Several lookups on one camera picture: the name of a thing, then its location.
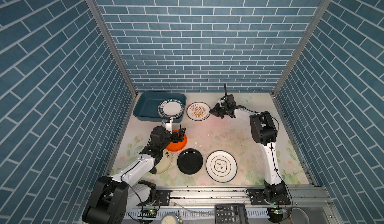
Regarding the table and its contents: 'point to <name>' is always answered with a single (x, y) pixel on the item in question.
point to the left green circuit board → (151, 213)
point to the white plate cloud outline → (221, 166)
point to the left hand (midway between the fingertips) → (179, 128)
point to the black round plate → (190, 161)
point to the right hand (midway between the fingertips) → (208, 109)
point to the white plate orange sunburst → (198, 111)
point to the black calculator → (231, 213)
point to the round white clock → (170, 218)
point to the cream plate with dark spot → (165, 162)
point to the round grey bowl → (299, 216)
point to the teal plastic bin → (146, 105)
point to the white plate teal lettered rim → (173, 107)
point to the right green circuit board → (278, 211)
